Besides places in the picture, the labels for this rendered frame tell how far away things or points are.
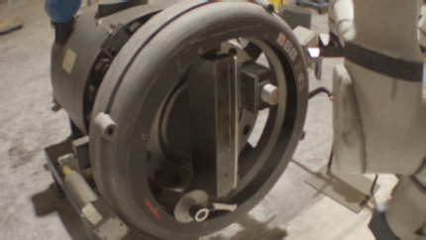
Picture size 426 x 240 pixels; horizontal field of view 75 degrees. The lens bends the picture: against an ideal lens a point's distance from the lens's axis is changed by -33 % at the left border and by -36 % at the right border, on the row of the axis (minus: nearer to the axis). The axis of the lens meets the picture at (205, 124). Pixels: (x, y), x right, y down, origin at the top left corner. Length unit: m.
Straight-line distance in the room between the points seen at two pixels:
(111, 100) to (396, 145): 0.62
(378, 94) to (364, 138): 0.06
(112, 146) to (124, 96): 0.11
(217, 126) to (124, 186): 0.27
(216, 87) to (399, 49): 0.59
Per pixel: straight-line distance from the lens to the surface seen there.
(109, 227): 0.99
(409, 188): 0.62
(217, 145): 0.98
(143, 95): 0.82
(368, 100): 0.46
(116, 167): 0.86
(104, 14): 1.36
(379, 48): 0.45
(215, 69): 0.89
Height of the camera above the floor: 1.15
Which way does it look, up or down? 30 degrees down
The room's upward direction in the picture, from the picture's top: straight up
